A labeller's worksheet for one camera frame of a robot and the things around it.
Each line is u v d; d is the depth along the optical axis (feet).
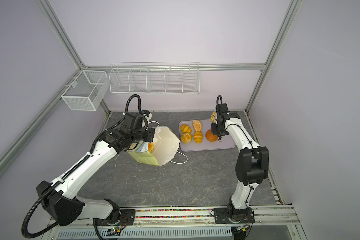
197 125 3.46
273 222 2.41
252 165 1.57
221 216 2.42
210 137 3.36
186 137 3.26
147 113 2.22
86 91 3.20
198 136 3.34
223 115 2.15
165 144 3.15
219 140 2.71
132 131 1.85
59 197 1.25
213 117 3.32
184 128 3.44
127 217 2.42
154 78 3.25
